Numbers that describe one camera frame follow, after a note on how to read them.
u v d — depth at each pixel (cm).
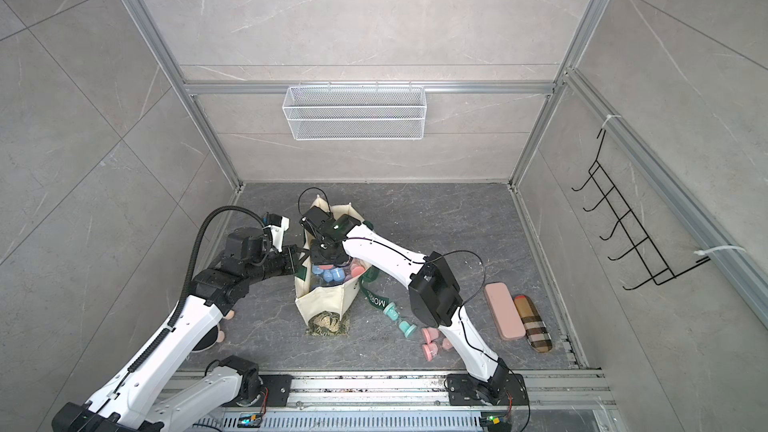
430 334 80
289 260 65
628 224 68
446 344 79
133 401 39
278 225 68
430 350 76
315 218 68
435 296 54
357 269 86
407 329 80
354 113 100
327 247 62
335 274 86
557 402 72
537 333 80
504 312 84
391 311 84
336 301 73
